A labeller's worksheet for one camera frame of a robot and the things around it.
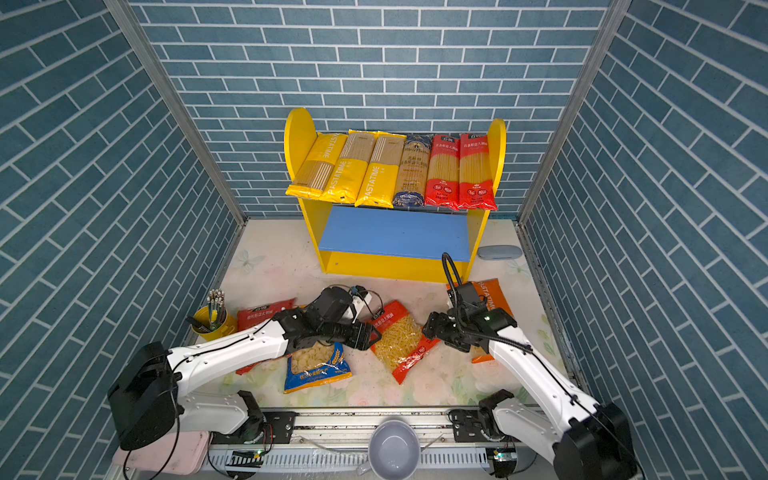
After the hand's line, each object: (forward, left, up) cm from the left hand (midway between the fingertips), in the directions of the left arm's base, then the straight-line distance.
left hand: (374, 335), depth 79 cm
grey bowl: (-25, -5, -10) cm, 27 cm away
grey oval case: (+30, -42, -2) cm, 52 cm away
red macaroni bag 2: (+9, +38, -6) cm, 39 cm away
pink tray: (-25, +42, -8) cm, 49 cm away
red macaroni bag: (0, -8, -7) cm, 11 cm away
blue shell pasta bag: (-6, +16, -6) cm, 18 cm away
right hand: (+1, -15, 0) cm, 15 cm away
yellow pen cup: (+3, +41, -2) cm, 41 cm away
